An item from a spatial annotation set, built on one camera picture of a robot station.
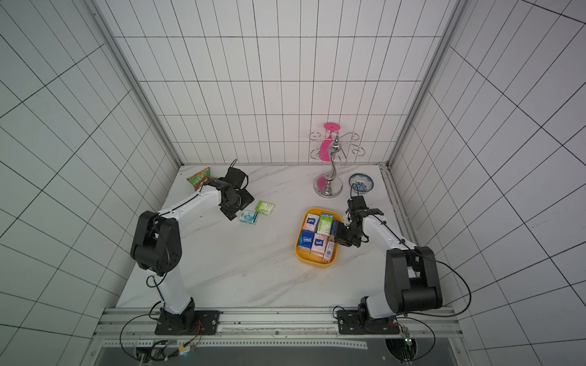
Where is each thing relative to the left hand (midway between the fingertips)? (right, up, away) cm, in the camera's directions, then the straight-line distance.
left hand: (244, 209), depth 93 cm
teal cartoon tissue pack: (+1, -4, +4) cm, 5 cm away
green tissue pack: (+33, -5, -5) cm, 34 cm away
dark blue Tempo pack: (+37, -7, -4) cm, 38 cm away
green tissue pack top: (+7, 0, +7) cm, 10 cm away
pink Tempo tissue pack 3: (+34, -15, -9) cm, 38 cm away
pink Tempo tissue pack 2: (+31, -12, -8) cm, 34 cm away
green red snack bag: (-25, +13, +14) cm, 31 cm away
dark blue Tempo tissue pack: (+26, -11, -7) cm, 29 cm away
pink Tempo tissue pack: (+28, -5, -1) cm, 29 cm away
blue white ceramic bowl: (+54, +11, +17) cm, 58 cm away
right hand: (+35, -11, -5) cm, 37 cm away
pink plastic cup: (+36, +26, +19) cm, 49 cm away
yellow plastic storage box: (+24, -17, -8) cm, 31 cm away
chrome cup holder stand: (+38, +10, +17) cm, 43 cm away
